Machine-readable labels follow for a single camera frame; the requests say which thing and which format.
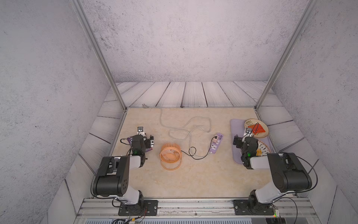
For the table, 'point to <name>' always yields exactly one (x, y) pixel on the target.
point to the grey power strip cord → (184, 130)
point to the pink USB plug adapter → (216, 137)
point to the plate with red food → (253, 121)
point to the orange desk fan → (170, 155)
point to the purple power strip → (214, 146)
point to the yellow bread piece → (258, 152)
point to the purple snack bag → (147, 149)
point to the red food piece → (257, 128)
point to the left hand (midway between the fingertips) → (145, 135)
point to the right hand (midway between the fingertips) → (245, 135)
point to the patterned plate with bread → (262, 150)
